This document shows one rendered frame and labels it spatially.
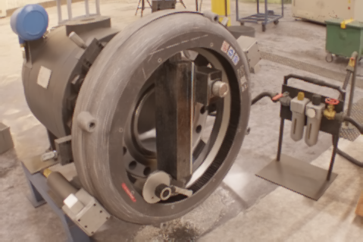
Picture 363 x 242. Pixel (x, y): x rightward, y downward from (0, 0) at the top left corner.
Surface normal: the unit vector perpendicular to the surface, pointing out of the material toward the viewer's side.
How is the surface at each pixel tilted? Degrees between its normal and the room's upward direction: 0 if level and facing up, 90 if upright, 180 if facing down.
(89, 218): 90
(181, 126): 90
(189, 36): 90
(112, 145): 90
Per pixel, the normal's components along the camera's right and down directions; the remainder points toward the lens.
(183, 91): 0.70, 0.26
